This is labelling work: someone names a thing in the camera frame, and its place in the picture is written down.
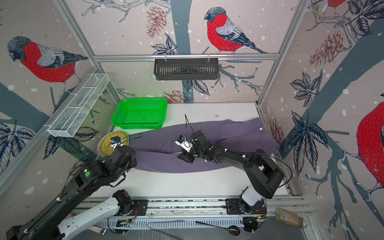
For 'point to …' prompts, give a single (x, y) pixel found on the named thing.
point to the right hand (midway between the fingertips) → (181, 151)
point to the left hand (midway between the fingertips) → (136, 152)
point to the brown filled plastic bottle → (285, 215)
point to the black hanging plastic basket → (186, 69)
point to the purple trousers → (157, 151)
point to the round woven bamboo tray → (104, 147)
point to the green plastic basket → (140, 113)
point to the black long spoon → (233, 230)
